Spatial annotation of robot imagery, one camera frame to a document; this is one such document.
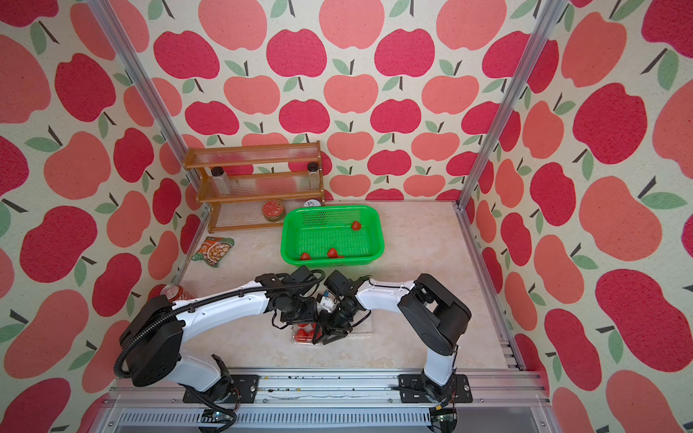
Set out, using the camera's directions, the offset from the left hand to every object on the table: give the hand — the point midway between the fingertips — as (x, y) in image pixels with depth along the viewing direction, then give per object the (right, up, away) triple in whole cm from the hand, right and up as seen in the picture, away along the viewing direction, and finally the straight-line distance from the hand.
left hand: (316, 326), depth 81 cm
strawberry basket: (-7, +19, +20) cm, 28 cm away
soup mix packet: (-43, +21, +22) cm, 53 cm away
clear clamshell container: (-3, -2, +4) cm, 6 cm away
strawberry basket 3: (+13, +31, +29) cm, 45 cm away
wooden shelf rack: (-34, +48, +36) cm, 69 cm away
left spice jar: (-37, +48, +18) cm, 63 cm away
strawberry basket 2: (+4, +20, +20) cm, 29 cm away
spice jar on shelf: (-3, +50, +20) cm, 54 cm away
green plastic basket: (-4, +29, +30) cm, 42 cm away
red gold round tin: (-22, +37, +33) cm, 54 cm away
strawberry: (-4, -3, 0) cm, 6 cm away
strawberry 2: (-5, -2, +2) cm, 6 cm away
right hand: (+1, -6, -1) cm, 6 cm away
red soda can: (-44, +10, +1) cm, 45 cm away
